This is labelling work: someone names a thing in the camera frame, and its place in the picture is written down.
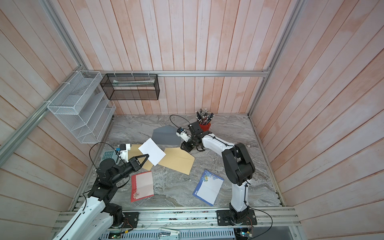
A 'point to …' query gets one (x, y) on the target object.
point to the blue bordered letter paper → (208, 187)
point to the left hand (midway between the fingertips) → (149, 158)
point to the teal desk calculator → (110, 154)
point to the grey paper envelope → (166, 135)
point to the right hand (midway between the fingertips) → (183, 144)
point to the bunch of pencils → (204, 116)
